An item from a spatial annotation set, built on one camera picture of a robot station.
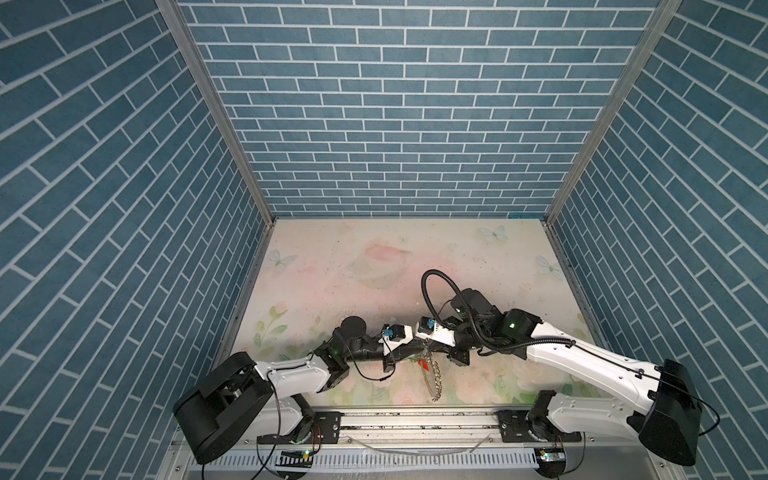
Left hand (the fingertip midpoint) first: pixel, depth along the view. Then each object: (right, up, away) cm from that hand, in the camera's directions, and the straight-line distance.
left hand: (419, 348), depth 74 cm
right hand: (+2, +1, +1) cm, 3 cm away
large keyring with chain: (+5, -7, +2) cm, 9 cm away
